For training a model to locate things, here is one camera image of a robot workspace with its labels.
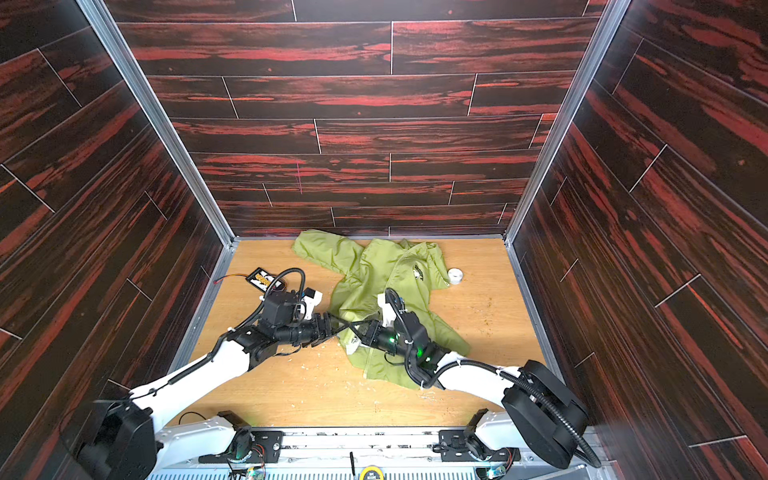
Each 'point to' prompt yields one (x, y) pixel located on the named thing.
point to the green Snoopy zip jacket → (413, 270)
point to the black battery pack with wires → (260, 278)
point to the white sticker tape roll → (455, 276)
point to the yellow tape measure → (371, 473)
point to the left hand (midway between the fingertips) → (345, 328)
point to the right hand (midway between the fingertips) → (353, 322)
